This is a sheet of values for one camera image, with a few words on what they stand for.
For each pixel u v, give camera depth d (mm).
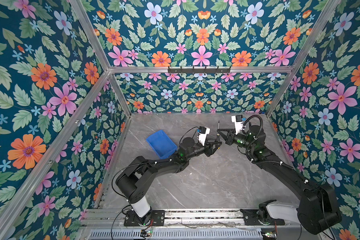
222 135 749
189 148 663
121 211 734
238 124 680
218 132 751
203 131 704
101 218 754
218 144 751
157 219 734
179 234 766
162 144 994
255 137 584
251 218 733
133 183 459
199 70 929
